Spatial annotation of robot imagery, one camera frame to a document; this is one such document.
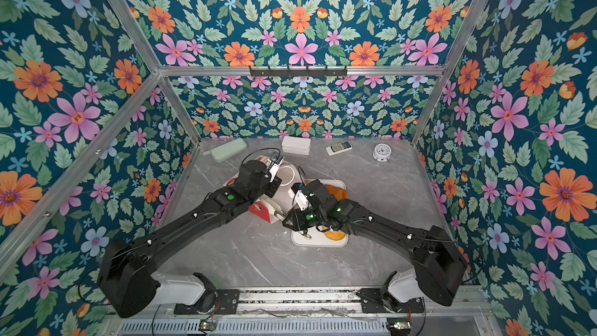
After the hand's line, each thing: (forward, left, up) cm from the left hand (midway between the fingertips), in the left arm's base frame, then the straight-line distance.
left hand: (278, 166), depth 79 cm
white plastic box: (+28, -6, -20) cm, 35 cm away
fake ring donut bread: (-18, -19, -21) cm, 34 cm away
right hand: (-16, -2, -9) cm, 19 cm away
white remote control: (+27, -26, -23) cm, 44 cm away
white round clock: (+21, -46, -21) cm, 55 cm away
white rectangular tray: (-23, -10, -7) cm, 26 cm away
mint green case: (+28, +30, -22) cm, 46 cm away
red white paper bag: (-12, +3, -8) cm, 14 cm away
